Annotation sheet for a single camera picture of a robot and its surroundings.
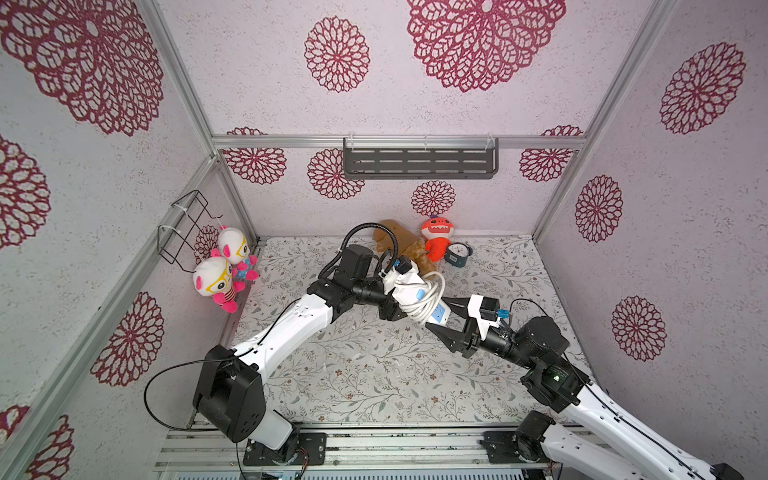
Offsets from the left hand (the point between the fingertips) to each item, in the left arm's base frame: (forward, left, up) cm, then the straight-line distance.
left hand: (416, 302), depth 73 cm
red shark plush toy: (+43, -12, -18) cm, 48 cm away
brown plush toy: (+33, -1, -16) cm, 37 cm away
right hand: (-9, -2, +11) cm, 14 cm away
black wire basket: (+12, +60, +7) cm, 61 cm away
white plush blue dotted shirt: (+24, +55, -7) cm, 61 cm away
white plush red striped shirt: (+11, +56, -5) cm, 58 cm away
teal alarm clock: (+34, -19, -21) cm, 44 cm away
